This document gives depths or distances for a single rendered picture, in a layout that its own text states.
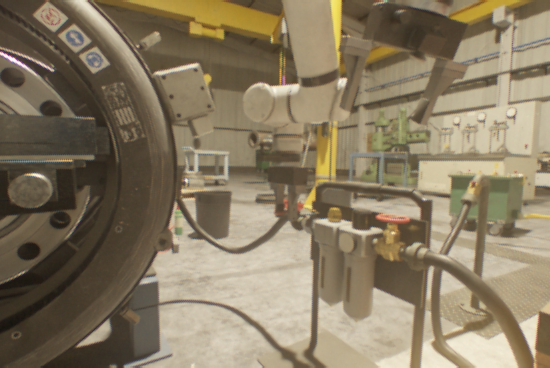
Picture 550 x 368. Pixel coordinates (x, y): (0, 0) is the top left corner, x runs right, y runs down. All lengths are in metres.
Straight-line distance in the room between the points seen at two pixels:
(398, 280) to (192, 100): 0.63
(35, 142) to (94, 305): 0.29
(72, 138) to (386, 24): 0.50
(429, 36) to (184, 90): 0.45
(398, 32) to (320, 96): 0.21
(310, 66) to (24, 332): 0.67
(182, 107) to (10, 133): 0.28
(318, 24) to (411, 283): 0.59
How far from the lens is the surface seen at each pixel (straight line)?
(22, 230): 0.72
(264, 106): 0.66
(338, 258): 0.82
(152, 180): 0.59
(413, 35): 0.48
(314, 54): 0.59
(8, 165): 0.51
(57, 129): 0.56
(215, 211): 2.31
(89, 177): 0.70
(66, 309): 0.63
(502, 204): 3.23
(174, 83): 0.65
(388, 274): 0.80
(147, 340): 1.09
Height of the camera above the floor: 0.62
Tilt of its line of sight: 4 degrees down
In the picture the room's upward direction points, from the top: 1 degrees clockwise
